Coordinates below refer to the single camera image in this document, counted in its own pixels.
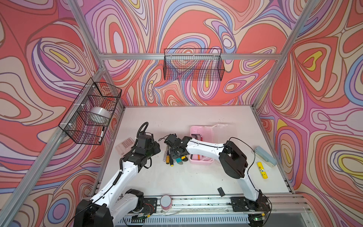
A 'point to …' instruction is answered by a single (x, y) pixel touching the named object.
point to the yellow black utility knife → (184, 158)
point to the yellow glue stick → (262, 170)
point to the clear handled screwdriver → (165, 156)
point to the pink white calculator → (125, 146)
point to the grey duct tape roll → (100, 115)
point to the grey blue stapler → (265, 156)
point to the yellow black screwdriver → (171, 161)
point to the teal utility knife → (179, 161)
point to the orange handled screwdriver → (168, 156)
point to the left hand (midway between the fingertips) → (159, 144)
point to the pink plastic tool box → (203, 133)
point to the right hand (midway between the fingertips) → (177, 156)
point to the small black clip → (221, 191)
